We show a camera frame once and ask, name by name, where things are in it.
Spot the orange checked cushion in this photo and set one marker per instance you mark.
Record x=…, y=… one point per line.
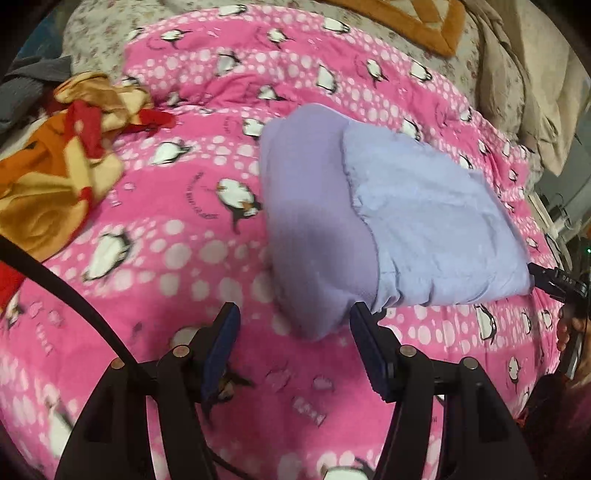
x=438, y=32

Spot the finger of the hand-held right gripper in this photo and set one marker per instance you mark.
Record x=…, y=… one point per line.
x=551, y=279

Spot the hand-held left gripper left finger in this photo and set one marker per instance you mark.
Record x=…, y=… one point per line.
x=224, y=344

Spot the pink penguin print blanket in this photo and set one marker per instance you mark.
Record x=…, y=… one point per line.
x=161, y=230

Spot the purple zip jacket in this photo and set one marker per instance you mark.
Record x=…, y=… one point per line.
x=415, y=221

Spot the orange yellow floral blanket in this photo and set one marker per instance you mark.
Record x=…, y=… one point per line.
x=46, y=194

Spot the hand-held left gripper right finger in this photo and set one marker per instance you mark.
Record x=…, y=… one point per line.
x=369, y=353

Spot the grey striped cloth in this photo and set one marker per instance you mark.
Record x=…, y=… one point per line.
x=27, y=87

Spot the blue plastic bag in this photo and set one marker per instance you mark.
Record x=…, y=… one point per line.
x=41, y=46

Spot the beige duvet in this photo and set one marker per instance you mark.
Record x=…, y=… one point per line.
x=531, y=55

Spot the person's right forearm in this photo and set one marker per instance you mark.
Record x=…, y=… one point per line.
x=558, y=406

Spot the person's right hand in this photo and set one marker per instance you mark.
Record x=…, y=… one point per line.
x=564, y=330

